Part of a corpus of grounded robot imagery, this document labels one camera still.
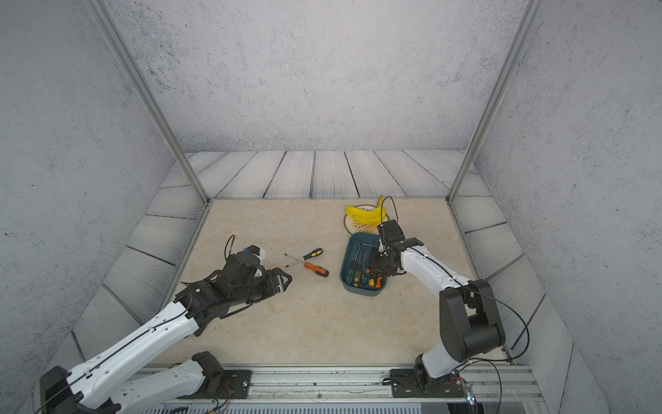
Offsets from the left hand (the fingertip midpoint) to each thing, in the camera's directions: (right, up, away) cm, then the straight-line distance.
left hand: (290, 283), depth 74 cm
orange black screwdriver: (+4, 0, +22) cm, 23 cm away
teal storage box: (+21, -3, +19) cm, 28 cm away
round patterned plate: (+20, +15, +37) cm, 44 cm away
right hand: (+25, +3, +15) cm, 29 cm away
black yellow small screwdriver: (+5, +5, +27) cm, 28 cm away
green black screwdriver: (+23, -3, +17) cm, 29 cm away
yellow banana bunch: (+28, +19, +34) cm, 48 cm away
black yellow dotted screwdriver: (+24, +2, +5) cm, 25 cm away
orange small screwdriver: (+28, -5, +17) cm, 33 cm away
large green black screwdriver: (+19, 0, +21) cm, 29 cm away
